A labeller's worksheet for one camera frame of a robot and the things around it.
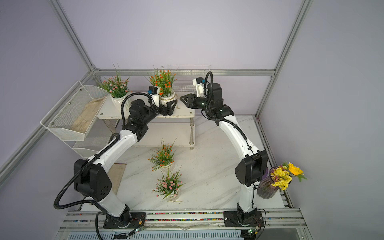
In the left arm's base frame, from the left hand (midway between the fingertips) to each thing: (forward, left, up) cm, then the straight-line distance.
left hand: (169, 98), depth 76 cm
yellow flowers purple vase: (-36, -51, -16) cm, 64 cm away
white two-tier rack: (+7, +2, -35) cm, 35 cm away
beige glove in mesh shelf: (-10, +46, -7) cm, 48 cm away
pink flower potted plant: (-37, -1, -23) cm, 44 cm away
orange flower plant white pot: (-22, +5, -24) cm, 33 cm away
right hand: (-2, -7, 0) cm, 7 cm away
